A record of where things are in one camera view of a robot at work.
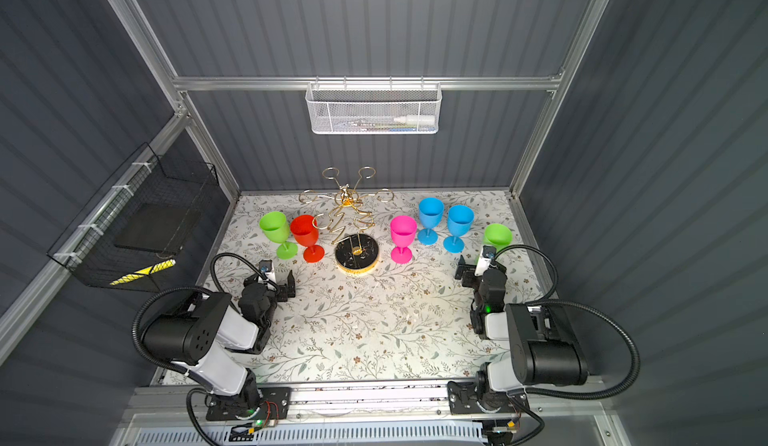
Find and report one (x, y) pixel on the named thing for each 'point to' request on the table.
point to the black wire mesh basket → (88, 246)
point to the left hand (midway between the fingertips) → (272, 272)
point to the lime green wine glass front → (276, 229)
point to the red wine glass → (305, 229)
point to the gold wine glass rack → (356, 252)
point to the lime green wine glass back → (496, 235)
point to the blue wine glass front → (431, 212)
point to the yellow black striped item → (144, 272)
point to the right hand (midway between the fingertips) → (482, 259)
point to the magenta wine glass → (402, 232)
